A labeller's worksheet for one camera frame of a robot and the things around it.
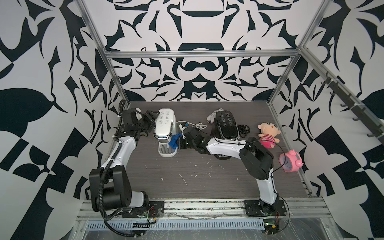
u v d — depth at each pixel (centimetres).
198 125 104
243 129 102
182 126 84
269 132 95
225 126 78
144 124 75
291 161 80
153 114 77
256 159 51
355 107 59
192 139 71
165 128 78
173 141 87
